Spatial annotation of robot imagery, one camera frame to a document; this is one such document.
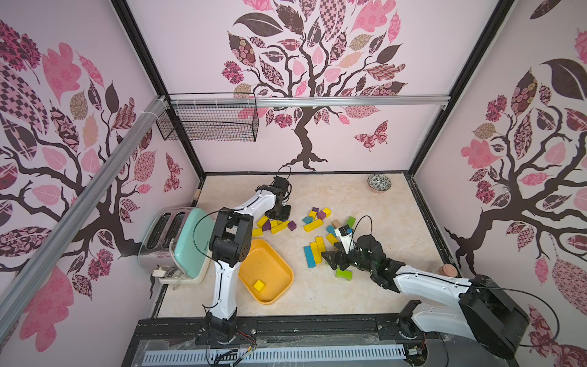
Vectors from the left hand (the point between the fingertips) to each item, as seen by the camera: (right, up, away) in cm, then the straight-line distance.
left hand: (282, 219), depth 100 cm
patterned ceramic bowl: (+49, +17, +14) cm, 54 cm away
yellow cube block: (-2, -3, -2) cm, 4 cm away
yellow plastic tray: (-6, -20, -12) cm, 24 cm away
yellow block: (-7, -22, -19) cm, 30 cm away
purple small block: (+5, -2, -2) cm, 5 cm away
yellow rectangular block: (-9, -1, -2) cm, 9 cm away
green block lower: (+26, -19, -14) cm, 36 cm away
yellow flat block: (-11, -5, -2) cm, 12 cm away
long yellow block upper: (+15, -2, 0) cm, 15 cm away
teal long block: (+12, -14, -10) cm, 21 cm away
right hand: (+19, -8, -17) cm, 27 cm away
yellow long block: (+15, -12, -9) cm, 21 cm away
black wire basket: (-29, +44, -5) cm, 53 cm away
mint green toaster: (-33, -5, -25) cm, 42 cm away
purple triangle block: (-6, -3, -2) cm, 7 cm away
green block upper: (+31, -1, +1) cm, 31 cm away
